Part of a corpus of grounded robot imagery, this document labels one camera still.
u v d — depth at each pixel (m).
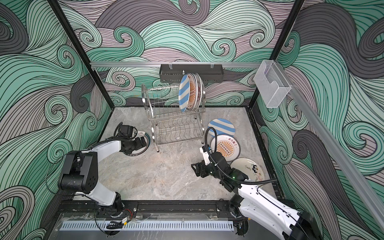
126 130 0.76
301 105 0.66
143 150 0.93
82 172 0.92
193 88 0.70
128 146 0.74
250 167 0.87
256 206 0.57
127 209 0.73
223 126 1.10
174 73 0.95
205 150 0.69
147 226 0.76
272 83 0.79
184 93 0.80
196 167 0.69
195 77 0.71
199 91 0.70
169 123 1.04
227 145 0.97
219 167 0.57
